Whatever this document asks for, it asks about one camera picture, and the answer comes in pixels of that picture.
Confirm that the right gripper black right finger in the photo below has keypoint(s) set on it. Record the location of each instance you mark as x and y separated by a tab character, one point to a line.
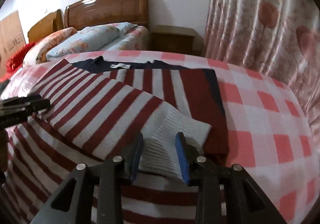
225	194

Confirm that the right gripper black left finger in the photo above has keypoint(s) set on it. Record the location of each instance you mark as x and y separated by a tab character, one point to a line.
73	200

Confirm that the red white striped navy sweater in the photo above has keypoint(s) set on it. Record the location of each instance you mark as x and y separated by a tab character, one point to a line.
94	115

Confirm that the person's left hand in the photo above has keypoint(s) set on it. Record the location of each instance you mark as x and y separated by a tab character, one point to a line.
4	140

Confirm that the red blanket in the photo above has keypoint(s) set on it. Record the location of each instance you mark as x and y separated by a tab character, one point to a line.
15	61

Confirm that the orange floral pillow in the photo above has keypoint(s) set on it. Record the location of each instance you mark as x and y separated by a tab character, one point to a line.
37	54

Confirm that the light wooden wardrobe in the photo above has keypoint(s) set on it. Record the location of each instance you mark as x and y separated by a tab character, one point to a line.
11	37

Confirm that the pink white checkered bedsheet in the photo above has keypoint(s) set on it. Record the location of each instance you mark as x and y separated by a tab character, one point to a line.
268	133

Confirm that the light wooden headboard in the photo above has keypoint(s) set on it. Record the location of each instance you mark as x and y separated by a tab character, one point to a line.
51	23

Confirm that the light blue floral pillow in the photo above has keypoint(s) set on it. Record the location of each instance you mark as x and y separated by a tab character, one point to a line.
90	38

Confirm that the floral mattress sheet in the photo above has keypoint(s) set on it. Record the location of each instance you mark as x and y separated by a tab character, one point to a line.
132	37

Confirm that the dark wooden nightstand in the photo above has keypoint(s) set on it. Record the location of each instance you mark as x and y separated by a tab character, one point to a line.
174	39

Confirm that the dark wooden headboard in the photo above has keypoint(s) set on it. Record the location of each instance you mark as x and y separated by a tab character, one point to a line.
97	12

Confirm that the pink floral curtain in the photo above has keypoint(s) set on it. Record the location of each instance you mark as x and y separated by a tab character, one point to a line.
278	38

